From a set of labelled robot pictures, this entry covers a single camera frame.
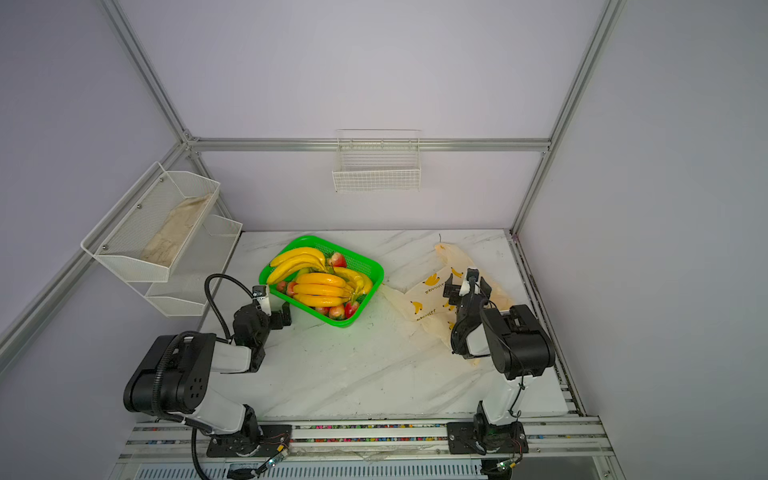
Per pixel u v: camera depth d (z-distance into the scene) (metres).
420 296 0.98
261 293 0.82
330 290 0.90
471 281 0.80
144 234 0.75
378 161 0.96
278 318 0.86
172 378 0.45
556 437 0.76
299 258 0.96
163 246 0.76
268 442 0.73
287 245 1.04
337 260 1.00
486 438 0.67
